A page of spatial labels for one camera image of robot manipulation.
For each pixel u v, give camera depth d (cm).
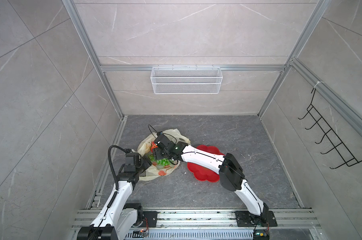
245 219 73
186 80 101
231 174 53
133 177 59
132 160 63
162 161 90
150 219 73
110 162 59
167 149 67
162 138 66
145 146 84
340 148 63
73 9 69
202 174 88
